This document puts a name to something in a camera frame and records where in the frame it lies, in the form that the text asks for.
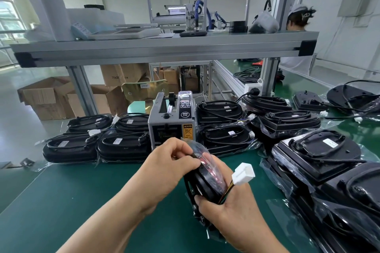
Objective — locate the person's left hand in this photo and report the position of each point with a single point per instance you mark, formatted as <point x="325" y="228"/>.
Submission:
<point x="163" y="170"/>

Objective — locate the person's right hand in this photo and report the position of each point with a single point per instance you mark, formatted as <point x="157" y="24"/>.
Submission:
<point x="246" y="220"/>

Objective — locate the group of bagged black lamps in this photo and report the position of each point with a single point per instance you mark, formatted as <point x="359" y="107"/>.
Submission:
<point x="309" y="149"/>

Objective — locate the bagged black lamp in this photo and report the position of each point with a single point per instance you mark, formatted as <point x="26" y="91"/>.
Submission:
<point x="69" y="118"/>

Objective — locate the unbagged black lamps with cables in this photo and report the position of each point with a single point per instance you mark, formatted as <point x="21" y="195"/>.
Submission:
<point x="350" y="97"/>

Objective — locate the person's left forearm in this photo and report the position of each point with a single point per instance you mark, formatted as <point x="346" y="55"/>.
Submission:
<point x="104" y="226"/>

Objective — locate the grey tape dispenser machine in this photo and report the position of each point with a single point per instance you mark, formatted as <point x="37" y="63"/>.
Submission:
<point x="169" y="116"/>

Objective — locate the green round stool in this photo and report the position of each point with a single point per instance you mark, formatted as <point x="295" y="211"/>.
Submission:
<point x="138" y="106"/>

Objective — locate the grey metal shelf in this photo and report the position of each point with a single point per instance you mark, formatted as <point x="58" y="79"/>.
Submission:
<point x="166" y="48"/>

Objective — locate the white power socket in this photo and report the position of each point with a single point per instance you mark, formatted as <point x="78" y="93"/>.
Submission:
<point x="254" y="88"/>

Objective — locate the black phone on shelf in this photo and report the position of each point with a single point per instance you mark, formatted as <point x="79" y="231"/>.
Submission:
<point x="193" y="33"/>

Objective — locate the white flat scale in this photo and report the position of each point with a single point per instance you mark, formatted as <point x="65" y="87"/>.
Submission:
<point x="124" y="32"/>

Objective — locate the white handset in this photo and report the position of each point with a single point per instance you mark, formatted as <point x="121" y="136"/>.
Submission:
<point x="81" y="30"/>

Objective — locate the black cup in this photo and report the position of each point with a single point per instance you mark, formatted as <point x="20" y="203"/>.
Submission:
<point x="238" y="26"/>

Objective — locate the white box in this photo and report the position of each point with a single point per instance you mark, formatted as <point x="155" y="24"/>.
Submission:
<point x="98" y="18"/>

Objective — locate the black flat tray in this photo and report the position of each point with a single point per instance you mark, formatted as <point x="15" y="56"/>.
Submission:
<point x="94" y="6"/>

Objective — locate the grey barcode scanner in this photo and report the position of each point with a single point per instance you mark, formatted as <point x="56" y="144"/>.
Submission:
<point x="263" y="23"/>

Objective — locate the window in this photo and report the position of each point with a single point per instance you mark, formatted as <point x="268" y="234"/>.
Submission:
<point x="9" y="27"/>

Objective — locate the metal floor bracket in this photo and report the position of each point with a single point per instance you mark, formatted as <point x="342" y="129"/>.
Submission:
<point x="25" y="162"/>

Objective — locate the aluminium workstation frame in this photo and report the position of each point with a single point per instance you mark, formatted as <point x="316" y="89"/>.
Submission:
<point x="147" y="4"/>

